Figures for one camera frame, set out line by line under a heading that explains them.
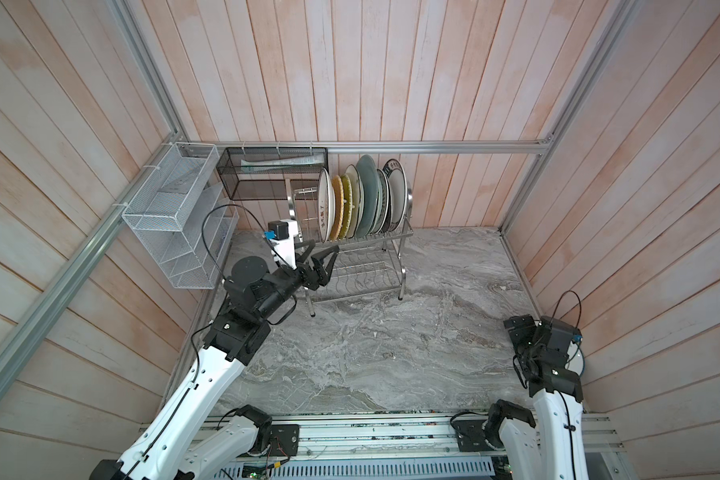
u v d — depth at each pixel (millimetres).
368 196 733
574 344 660
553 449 455
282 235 528
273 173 1040
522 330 709
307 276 553
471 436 733
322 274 559
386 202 728
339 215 716
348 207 717
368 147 958
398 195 761
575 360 648
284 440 733
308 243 644
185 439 408
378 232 778
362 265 1038
